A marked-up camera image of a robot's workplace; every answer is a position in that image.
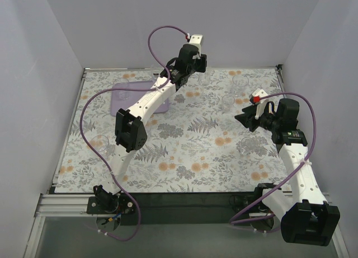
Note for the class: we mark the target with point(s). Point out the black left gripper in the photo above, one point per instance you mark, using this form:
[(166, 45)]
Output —
[(201, 62)]

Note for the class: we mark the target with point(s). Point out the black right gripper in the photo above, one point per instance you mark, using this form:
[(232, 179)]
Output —
[(251, 117)]

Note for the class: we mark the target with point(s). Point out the clear plain drinking glass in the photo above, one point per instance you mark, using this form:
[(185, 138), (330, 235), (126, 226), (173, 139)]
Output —
[(204, 78)]

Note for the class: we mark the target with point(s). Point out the clear faceted tumbler glass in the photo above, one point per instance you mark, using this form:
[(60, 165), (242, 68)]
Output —
[(122, 94)]

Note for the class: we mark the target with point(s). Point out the clear champagne flute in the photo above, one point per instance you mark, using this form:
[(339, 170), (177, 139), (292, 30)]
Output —
[(156, 77)]

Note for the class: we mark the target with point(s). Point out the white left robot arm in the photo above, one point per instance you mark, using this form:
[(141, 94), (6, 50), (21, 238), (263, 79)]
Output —
[(130, 130)]

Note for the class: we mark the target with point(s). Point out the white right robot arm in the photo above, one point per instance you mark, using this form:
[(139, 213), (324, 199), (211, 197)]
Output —
[(308, 218)]

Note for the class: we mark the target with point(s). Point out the lilac plastic tray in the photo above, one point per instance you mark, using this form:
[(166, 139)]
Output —
[(133, 98)]

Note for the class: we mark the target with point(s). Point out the clear small tumbler glass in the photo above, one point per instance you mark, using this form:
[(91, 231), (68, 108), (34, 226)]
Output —
[(227, 102)]

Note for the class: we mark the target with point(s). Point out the clear tall tumbler glass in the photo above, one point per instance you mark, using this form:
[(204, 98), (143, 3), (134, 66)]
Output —
[(239, 84)]

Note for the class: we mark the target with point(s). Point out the floral patterned table mat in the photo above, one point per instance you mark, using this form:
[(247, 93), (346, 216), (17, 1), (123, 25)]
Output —
[(194, 145)]

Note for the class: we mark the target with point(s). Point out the small clear shot glass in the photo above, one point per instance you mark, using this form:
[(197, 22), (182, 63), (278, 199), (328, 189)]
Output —
[(149, 127)]

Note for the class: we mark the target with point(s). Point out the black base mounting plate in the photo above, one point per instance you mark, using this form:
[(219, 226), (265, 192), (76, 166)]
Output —
[(129, 214)]

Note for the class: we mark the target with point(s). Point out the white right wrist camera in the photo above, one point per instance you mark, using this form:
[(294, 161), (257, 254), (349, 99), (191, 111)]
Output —
[(258, 99)]

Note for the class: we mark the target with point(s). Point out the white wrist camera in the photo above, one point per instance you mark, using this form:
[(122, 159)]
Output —
[(195, 40), (258, 99)]

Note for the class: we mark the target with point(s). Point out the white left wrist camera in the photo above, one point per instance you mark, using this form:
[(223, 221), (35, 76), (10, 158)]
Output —
[(195, 40)]

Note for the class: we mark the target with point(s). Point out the aluminium frame rail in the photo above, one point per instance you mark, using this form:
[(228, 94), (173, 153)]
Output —
[(70, 205)]

